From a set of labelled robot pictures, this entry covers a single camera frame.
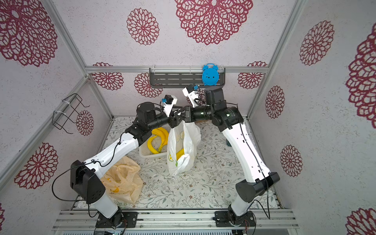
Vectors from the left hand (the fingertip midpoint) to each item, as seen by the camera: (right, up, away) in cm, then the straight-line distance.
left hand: (184, 110), depth 72 cm
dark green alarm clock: (+31, -19, +31) cm, 48 cm away
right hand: (-4, -2, -10) cm, 11 cm away
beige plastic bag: (-32, -36, +5) cm, 49 cm away
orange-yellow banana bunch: (-11, -10, +2) cm, 15 cm away
